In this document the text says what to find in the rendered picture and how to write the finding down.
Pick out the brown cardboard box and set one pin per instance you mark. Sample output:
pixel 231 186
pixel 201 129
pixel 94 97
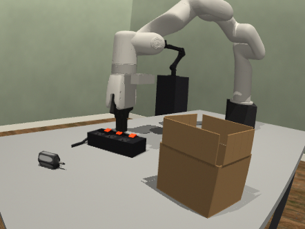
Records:
pixel 190 166

